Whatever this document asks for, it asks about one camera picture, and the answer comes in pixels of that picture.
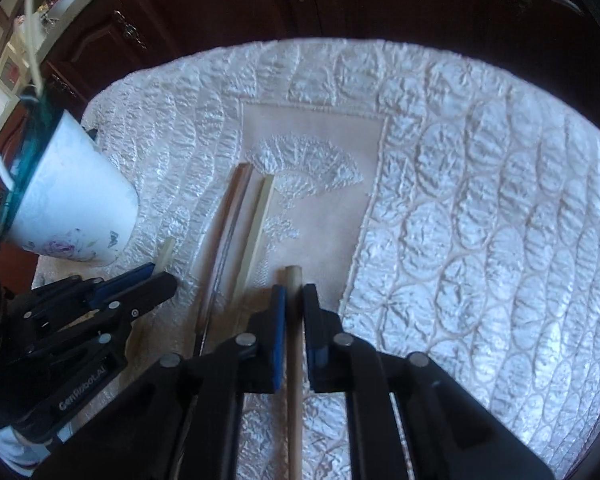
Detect wooden chopstick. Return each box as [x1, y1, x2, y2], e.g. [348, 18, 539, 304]
[285, 266, 303, 480]
[24, 0, 44, 98]
[230, 174, 275, 306]
[130, 236, 178, 356]
[194, 160, 255, 346]

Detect white plastic spoon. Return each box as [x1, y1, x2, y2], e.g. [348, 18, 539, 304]
[0, 152, 15, 192]

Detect left hand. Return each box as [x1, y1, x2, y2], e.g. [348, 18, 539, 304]
[0, 427, 50, 477]

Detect white cup teal rim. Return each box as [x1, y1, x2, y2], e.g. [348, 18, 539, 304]
[0, 91, 138, 266]

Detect thin metal chopstick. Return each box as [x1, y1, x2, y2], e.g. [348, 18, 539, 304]
[194, 171, 251, 359]

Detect white quilted table cloth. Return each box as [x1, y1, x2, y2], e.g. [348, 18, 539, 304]
[35, 40, 600, 478]

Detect grey stone countertop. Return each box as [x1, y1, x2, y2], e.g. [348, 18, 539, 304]
[0, 0, 131, 172]

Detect dark wooden lower cabinets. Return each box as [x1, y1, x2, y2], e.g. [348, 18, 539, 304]
[41, 0, 600, 127]

